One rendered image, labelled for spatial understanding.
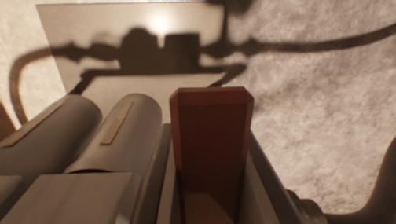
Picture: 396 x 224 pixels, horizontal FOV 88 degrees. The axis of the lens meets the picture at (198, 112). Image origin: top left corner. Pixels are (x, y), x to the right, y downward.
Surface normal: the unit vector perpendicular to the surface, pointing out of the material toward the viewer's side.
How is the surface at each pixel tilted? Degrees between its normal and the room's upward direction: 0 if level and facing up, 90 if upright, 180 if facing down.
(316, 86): 0
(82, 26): 0
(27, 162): 90
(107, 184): 90
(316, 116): 0
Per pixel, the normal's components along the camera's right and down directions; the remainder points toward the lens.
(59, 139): 0.76, -0.58
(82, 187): -0.01, -0.87
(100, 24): 0.03, 0.49
